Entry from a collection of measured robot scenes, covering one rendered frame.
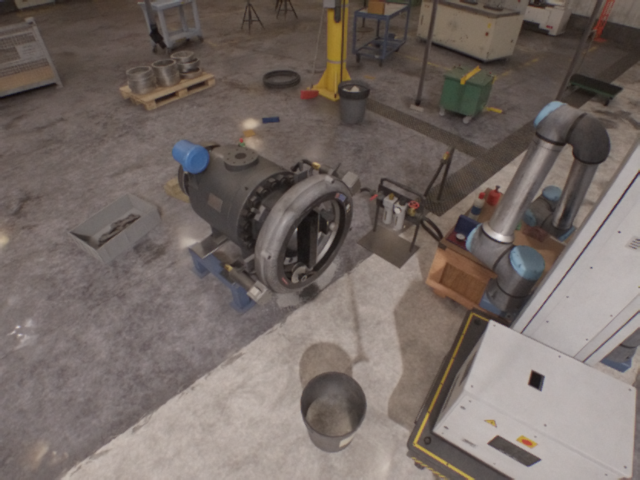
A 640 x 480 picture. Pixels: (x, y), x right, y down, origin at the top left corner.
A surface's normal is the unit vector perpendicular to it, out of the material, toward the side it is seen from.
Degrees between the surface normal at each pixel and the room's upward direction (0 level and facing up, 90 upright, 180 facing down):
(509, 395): 0
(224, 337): 0
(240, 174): 18
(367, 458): 0
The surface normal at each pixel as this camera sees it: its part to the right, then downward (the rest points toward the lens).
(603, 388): 0.00, -0.71
